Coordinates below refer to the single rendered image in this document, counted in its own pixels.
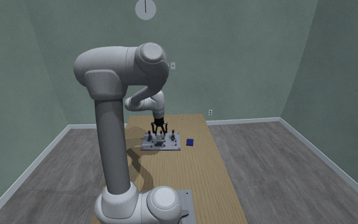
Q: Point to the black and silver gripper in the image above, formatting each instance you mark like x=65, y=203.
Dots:
x=159, y=122

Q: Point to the blue rectangular block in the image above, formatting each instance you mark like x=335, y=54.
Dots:
x=189, y=142

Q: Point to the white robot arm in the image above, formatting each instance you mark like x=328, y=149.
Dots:
x=107, y=72

